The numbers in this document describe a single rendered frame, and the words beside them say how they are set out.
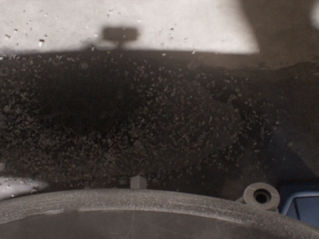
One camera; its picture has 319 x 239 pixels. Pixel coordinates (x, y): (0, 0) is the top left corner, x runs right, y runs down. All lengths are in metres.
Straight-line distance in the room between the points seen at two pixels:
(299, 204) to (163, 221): 0.52
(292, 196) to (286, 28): 0.36
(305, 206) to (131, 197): 0.52
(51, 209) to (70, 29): 0.28
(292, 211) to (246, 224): 0.49
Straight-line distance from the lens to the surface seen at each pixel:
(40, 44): 0.80
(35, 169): 0.97
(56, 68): 0.83
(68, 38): 0.80
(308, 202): 1.09
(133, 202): 0.60
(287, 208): 1.12
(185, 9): 0.79
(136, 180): 0.79
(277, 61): 0.87
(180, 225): 0.59
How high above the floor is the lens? 0.63
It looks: 44 degrees down
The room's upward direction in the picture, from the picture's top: 173 degrees clockwise
